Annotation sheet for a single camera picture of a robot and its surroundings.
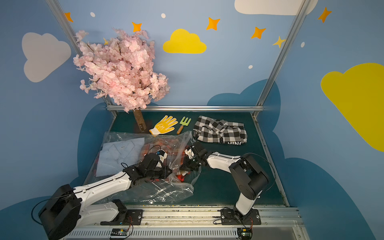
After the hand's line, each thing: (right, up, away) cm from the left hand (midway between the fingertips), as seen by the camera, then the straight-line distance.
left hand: (173, 169), depth 83 cm
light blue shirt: (-38, +5, +10) cm, 40 cm away
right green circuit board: (+37, -29, -10) cm, 48 cm away
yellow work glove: (-11, +25, +31) cm, 42 cm away
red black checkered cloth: (+4, -5, +2) cm, 7 cm away
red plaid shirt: (-3, +9, +10) cm, 13 cm away
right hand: (+5, 0, +4) cm, 6 cm away
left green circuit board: (-25, -27, -12) cm, 39 cm away
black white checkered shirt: (+23, +22, +24) cm, 40 cm away
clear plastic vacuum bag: (-4, +5, -10) cm, 12 cm away
